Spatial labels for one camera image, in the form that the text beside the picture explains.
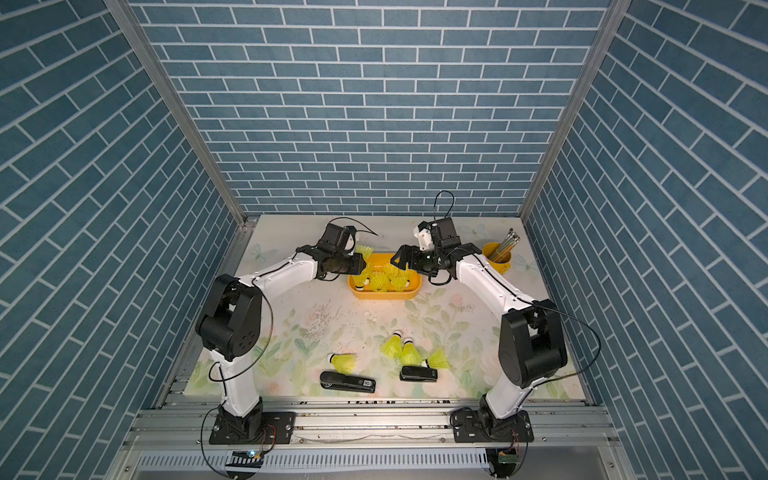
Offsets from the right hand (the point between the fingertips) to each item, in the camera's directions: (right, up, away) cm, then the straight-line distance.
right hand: (404, 263), depth 87 cm
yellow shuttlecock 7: (+9, -26, -6) cm, 28 cm away
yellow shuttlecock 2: (-3, -3, +14) cm, 15 cm away
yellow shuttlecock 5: (-2, -6, +9) cm, 11 cm away
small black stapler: (+4, -31, -3) cm, 32 cm away
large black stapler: (-16, -31, -9) cm, 36 cm away
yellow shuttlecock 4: (-8, -6, +9) cm, 14 cm away
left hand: (-11, -1, +9) cm, 14 cm away
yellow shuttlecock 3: (-15, -6, +10) cm, 19 cm away
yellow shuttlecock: (-12, +3, +7) cm, 15 cm away
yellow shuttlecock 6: (-18, -28, -3) cm, 33 cm away
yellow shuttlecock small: (-3, -24, 0) cm, 25 cm away
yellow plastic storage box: (-8, -1, +16) cm, 18 cm away
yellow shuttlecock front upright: (+2, -27, 0) cm, 27 cm away
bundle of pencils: (+33, +5, +7) cm, 34 cm away
